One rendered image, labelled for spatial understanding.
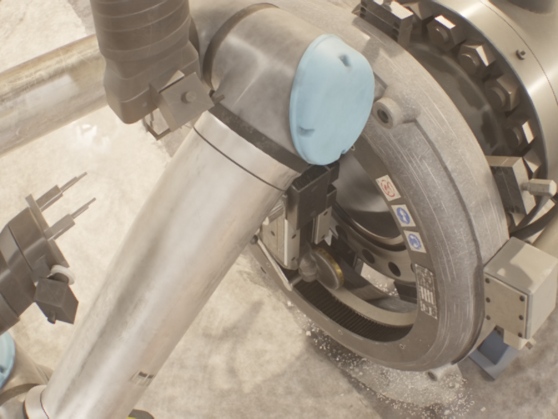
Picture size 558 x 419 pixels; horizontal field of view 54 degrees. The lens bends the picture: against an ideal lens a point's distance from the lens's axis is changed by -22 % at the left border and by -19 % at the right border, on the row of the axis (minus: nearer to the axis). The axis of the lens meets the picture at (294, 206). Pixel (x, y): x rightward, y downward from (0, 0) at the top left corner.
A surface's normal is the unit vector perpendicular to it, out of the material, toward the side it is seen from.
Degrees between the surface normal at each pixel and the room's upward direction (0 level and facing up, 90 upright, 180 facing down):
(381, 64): 15
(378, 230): 25
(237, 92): 36
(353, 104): 86
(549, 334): 0
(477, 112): 40
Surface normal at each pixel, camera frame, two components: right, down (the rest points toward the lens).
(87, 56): 0.50, -0.33
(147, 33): 0.38, 0.73
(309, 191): 0.65, 0.63
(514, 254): -0.27, -0.78
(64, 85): 0.68, 0.10
